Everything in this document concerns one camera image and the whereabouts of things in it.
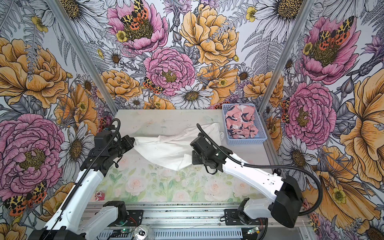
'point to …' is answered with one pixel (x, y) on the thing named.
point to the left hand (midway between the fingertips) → (135, 143)
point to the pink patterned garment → (239, 120)
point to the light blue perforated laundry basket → (258, 139)
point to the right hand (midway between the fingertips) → (197, 161)
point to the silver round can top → (141, 232)
